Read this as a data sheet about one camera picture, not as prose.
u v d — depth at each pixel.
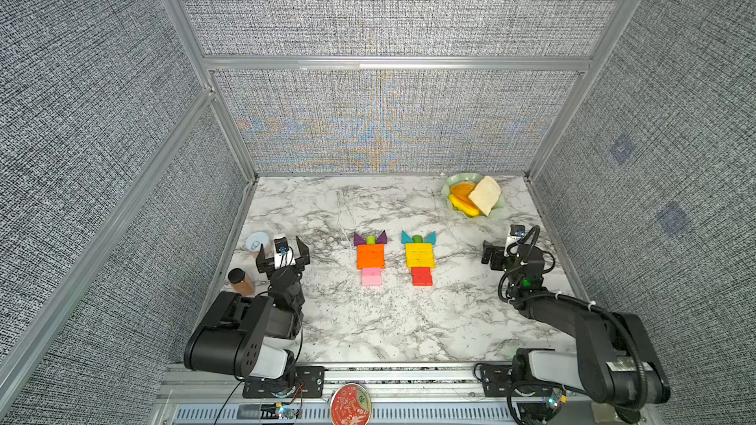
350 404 0.68
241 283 0.82
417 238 1.00
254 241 0.94
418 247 0.99
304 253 0.82
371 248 0.98
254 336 0.44
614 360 0.43
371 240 0.98
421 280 0.90
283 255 0.70
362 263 0.95
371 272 0.92
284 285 0.65
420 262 0.95
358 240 0.98
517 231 0.78
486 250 0.82
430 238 1.00
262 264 0.76
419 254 0.96
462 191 1.05
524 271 0.69
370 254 0.97
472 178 1.13
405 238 1.00
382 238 0.98
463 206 1.05
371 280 0.91
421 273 0.92
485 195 1.03
